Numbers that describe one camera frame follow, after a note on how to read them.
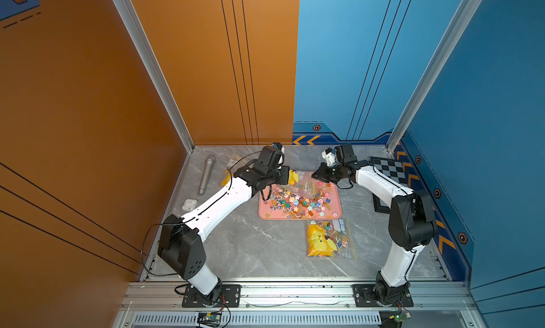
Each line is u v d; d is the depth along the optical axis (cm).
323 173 81
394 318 70
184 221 45
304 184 99
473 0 70
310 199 96
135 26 76
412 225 49
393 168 106
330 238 84
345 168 72
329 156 87
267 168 61
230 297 74
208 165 109
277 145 72
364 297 72
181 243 42
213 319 71
